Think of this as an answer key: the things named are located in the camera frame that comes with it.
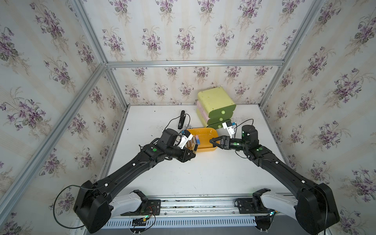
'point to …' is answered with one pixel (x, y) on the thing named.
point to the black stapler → (181, 120)
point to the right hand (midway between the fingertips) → (214, 142)
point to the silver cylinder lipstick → (194, 139)
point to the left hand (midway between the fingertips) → (195, 156)
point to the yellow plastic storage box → (205, 134)
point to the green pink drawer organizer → (214, 107)
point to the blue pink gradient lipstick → (197, 139)
